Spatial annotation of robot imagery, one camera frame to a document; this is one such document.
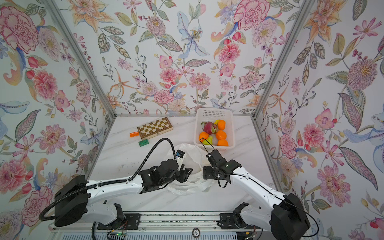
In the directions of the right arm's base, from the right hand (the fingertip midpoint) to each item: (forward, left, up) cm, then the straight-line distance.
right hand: (208, 172), depth 83 cm
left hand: (-2, +9, +6) cm, 11 cm away
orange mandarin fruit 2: (+28, +3, -2) cm, 28 cm away
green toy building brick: (+22, +44, -5) cm, 50 cm away
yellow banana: (+43, -7, -4) cm, 43 cm away
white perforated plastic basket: (+35, -15, 0) cm, 38 cm away
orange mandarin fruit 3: (+29, -10, -3) cm, 31 cm away
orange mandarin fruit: (+36, -10, 0) cm, 38 cm away
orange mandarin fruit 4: (+22, -10, -2) cm, 24 cm away
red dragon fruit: (+31, -1, +2) cm, 31 cm away
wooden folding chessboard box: (+35, +38, -4) cm, 52 cm away
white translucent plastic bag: (+5, +8, +4) cm, 10 cm away
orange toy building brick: (+29, +52, -4) cm, 60 cm away
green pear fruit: (+24, -2, -1) cm, 24 cm away
